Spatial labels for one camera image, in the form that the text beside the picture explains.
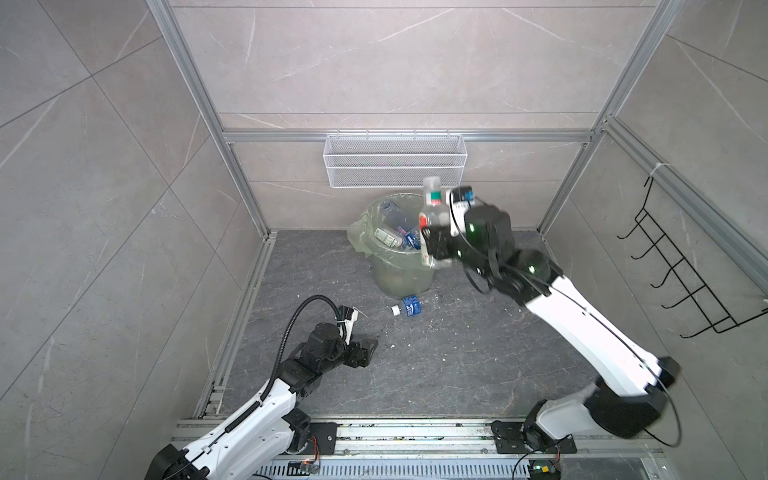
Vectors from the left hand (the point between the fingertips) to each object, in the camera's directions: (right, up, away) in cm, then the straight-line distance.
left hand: (365, 333), depth 82 cm
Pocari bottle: (+14, +6, +11) cm, 19 cm away
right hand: (+17, +29, -15) cm, 36 cm away
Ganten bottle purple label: (+8, +35, +11) cm, 37 cm away
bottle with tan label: (+6, +27, +9) cm, 29 cm away
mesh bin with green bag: (+9, +17, +6) cm, 20 cm away
